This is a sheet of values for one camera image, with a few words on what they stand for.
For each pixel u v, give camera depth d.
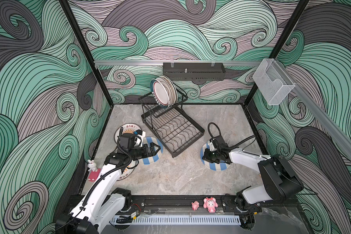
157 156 0.90
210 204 0.71
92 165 0.79
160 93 0.91
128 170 0.84
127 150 0.59
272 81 0.79
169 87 0.80
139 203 0.73
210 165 0.86
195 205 0.71
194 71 0.95
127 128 1.04
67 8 0.71
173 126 1.04
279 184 0.43
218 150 0.76
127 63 1.89
